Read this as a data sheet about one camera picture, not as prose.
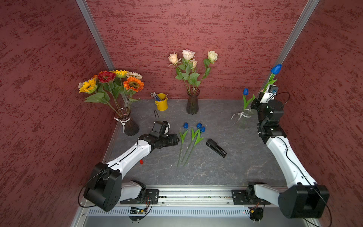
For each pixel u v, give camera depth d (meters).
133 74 0.79
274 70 0.60
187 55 0.82
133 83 0.71
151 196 0.74
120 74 0.76
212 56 0.88
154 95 1.01
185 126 1.02
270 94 0.60
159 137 0.66
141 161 0.86
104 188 0.40
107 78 0.69
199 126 1.02
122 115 0.89
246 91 0.88
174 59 0.85
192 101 1.02
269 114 0.52
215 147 0.89
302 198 0.38
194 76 0.92
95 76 0.71
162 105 1.12
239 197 0.74
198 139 0.96
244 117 0.95
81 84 0.70
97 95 0.68
